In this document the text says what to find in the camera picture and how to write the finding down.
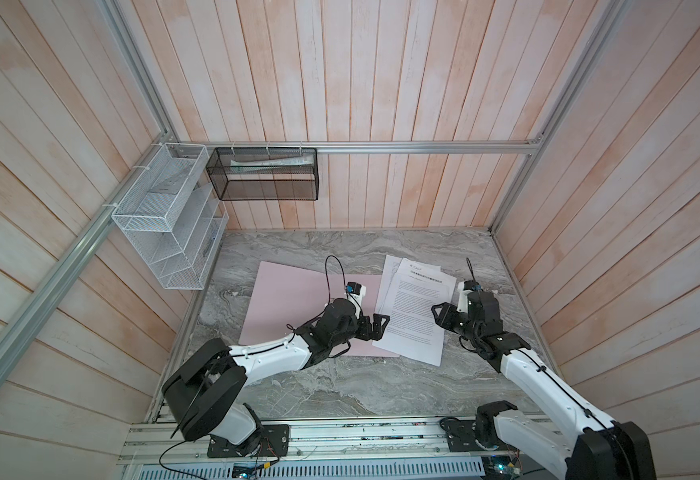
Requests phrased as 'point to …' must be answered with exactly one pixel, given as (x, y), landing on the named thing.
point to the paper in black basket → (245, 165)
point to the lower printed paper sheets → (410, 286)
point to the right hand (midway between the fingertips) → (436, 307)
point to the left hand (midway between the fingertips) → (376, 322)
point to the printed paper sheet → (415, 335)
